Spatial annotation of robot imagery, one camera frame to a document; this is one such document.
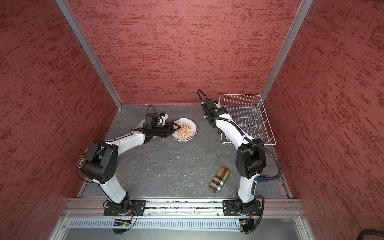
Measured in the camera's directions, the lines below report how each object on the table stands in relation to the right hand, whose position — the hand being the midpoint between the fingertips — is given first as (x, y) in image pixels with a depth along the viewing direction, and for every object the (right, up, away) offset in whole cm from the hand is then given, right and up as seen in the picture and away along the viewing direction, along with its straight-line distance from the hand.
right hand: (224, 121), depth 88 cm
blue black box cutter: (+7, -20, -36) cm, 42 cm away
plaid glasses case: (-4, -33, -7) cm, 34 cm away
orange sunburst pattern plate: (-23, -8, +15) cm, 29 cm away
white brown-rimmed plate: (-59, -3, +19) cm, 62 cm away
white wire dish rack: (+23, +6, +26) cm, 35 cm away
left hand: (-29, -6, +3) cm, 29 cm away
